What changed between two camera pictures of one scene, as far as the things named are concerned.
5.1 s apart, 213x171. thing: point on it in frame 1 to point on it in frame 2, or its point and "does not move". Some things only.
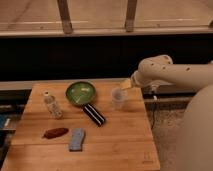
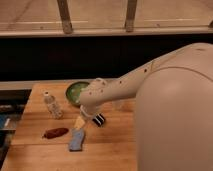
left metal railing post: [65, 17] does not move
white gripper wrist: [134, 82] to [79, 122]
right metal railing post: [130, 15] does not move
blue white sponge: [77, 137] does not move
